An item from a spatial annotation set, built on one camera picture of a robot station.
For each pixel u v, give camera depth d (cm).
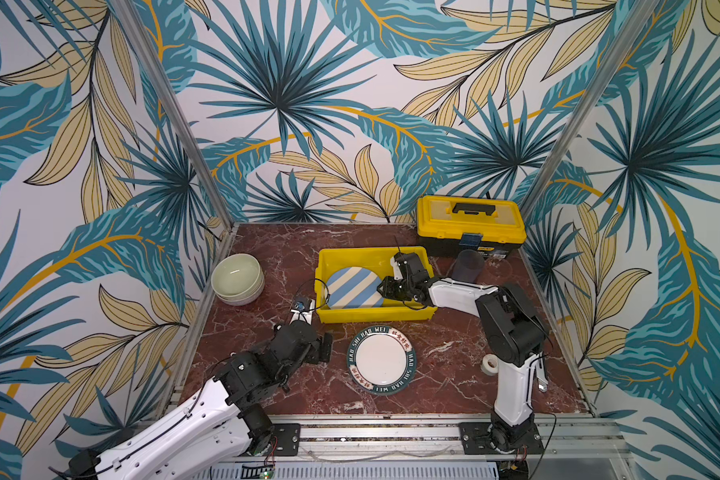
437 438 75
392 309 89
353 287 100
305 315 63
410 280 79
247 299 91
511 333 52
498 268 98
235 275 98
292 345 51
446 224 97
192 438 45
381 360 83
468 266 94
